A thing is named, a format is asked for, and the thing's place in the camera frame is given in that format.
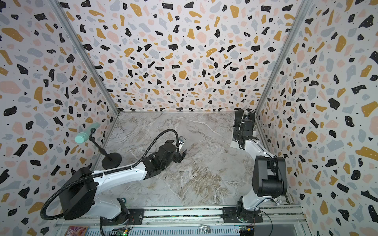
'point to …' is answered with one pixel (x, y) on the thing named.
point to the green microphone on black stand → (111, 161)
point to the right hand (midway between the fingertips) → (243, 128)
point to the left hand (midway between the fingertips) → (182, 144)
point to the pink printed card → (77, 230)
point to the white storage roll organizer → (235, 143)
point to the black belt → (239, 113)
